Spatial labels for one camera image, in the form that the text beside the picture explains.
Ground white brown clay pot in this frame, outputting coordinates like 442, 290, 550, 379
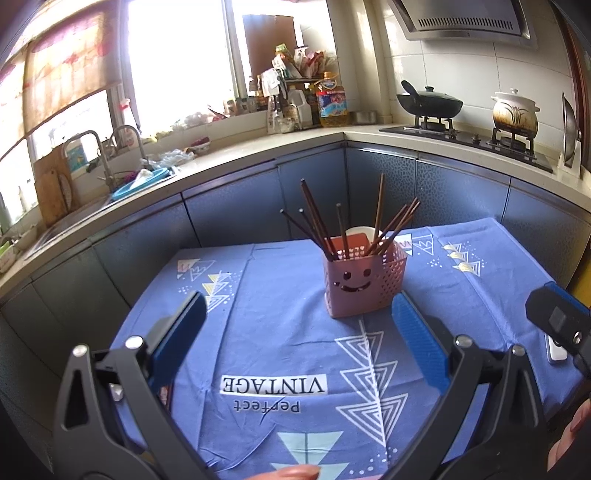
491, 88, 540, 139

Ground reddish brown chopstick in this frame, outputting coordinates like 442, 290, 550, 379
363, 197, 421, 257
373, 201, 423, 256
373, 173, 386, 242

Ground wooden cutting board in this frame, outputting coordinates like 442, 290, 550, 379
33, 145, 78, 228

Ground blue patterned tablecloth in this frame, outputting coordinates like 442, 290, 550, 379
110, 217, 585, 480

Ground stainless range hood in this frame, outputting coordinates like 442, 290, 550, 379
388, 0, 538, 49

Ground pink plastic utensil basket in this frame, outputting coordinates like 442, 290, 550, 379
324, 233, 408, 318

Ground chrome kitchen faucet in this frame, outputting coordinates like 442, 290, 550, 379
62, 130, 116, 192

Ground condiment rack with packages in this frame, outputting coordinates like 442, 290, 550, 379
250, 43, 339, 130

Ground blue wash basin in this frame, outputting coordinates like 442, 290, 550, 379
111, 168, 172, 202

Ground black wok with lid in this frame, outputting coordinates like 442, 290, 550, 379
397, 80, 464, 119

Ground black gas stove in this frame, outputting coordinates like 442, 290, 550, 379
380, 116, 553, 174

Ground dark blue kitchen cabinets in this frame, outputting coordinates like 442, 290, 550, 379
1, 133, 590, 466

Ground small red bowl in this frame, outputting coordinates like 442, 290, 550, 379
184, 136, 211, 156

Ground white ceramic bowl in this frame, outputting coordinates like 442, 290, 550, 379
346, 226, 375, 242

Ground steel pot lid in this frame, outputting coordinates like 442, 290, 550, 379
561, 94, 580, 169

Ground yellow cooking oil bottle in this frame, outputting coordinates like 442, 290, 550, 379
317, 72, 349, 128

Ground crumpled plastic bag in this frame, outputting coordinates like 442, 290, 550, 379
154, 149, 195, 168

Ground person's hand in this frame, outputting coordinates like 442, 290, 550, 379
244, 398, 591, 480

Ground white plastic jug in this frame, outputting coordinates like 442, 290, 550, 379
288, 89, 314, 129

